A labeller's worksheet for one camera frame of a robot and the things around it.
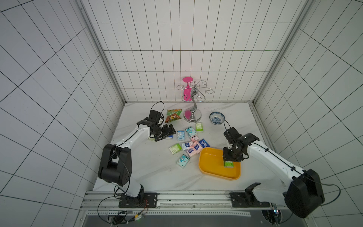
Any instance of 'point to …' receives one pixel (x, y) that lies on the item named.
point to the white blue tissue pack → (185, 145)
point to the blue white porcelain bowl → (217, 118)
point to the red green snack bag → (172, 115)
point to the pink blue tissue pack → (191, 152)
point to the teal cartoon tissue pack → (183, 161)
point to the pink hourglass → (187, 91)
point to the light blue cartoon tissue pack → (180, 135)
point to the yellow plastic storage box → (211, 162)
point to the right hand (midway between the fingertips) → (221, 158)
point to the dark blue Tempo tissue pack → (169, 137)
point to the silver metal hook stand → (192, 115)
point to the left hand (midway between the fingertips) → (169, 136)
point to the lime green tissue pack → (175, 148)
